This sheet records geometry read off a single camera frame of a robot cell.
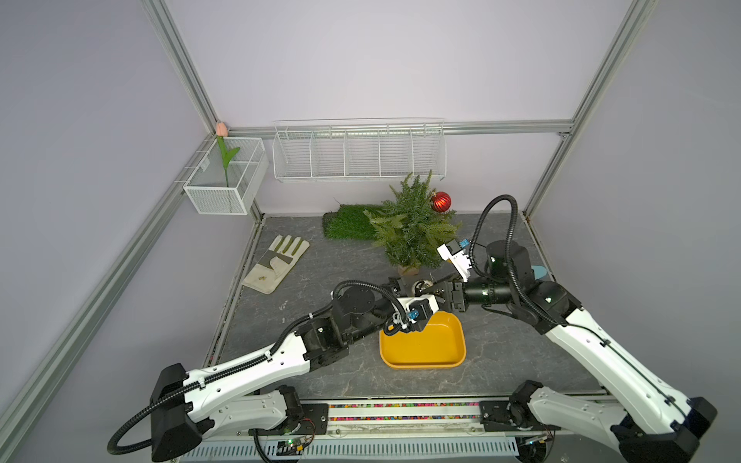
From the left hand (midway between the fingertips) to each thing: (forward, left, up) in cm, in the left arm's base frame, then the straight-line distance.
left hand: (427, 287), depth 63 cm
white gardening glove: (+32, +47, -32) cm, 65 cm away
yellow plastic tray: (-2, -8, -31) cm, 32 cm away
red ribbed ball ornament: (+24, -7, +3) cm, 25 cm away
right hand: (0, +1, -2) cm, 2 cm away
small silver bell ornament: (+1, +2, 0) cm, 2 cm away
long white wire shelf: (+61, -2, -5) cm, 61 cm away
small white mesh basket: (+44, +54, -1) cm, 70 cm away
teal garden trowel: (+21, -48, -32) cm, 61 cm away
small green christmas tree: (+18, 0, +2) cm, 18 cm away
